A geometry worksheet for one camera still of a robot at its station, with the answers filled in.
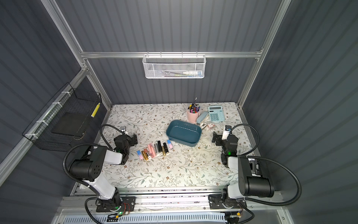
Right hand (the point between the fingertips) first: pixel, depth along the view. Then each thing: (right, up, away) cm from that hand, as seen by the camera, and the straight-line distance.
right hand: (224, 132), depth 91 cm
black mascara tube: (-43, -10, +4) cm, 45 cm away
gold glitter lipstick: (-52, -15, 0) cm, 54 cm away
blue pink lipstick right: (-36, -9, +5) cm, 37 cm away
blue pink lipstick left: (-55, -15, 0) cm, 57 cm away
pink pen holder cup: (-20, +10, +14) cm, 26 cm away
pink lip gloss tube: (-50, -11, +3) cm, 51 cm away
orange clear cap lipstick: (-52, -12, +3) cm, 54 cm away
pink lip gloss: (-48, -12, +2) cm, 49 cm away
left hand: (-65, -2, +5) cm, 66 cm away
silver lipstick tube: (-45, -11, +3) cm, 47 cm away
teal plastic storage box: (-25, -2, +13) cm, 29 cm away
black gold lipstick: (-39, -11, +3) cm, 40 cm away
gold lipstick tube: (-40, -13, +1) cm, 42 cm away
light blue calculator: (0, +13, +21) cm, 25 cm away
